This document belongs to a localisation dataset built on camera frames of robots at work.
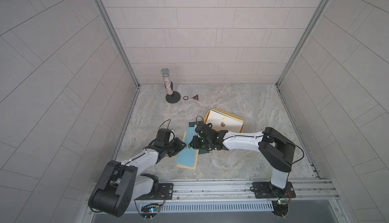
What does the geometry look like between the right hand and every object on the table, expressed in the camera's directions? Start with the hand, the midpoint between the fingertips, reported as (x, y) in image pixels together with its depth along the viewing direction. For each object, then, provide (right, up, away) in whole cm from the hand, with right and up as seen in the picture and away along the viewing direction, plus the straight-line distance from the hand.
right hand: (189, 146), depth 83 cm
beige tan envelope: (-5, -9, -4) cm, 11 cm away
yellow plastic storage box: (+22, +17, +9) cm, 30 cm away
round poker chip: (-5, +27, +25) cm, 37 cm away
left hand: (-1, 0, +4) cm, 4 cm away
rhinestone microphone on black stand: (-14, +27, +24) cm, 39 cm away
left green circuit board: (-16, -22, -18) cm, 33 cm away
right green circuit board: (+43, -23, -15) cm, 51 cm away
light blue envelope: (-1, -5, -1) cm, 6 cm away
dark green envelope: (+1, +10, +10) cm, 15 cm away
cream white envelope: (+19, +12, +8) cm, 24 cm away
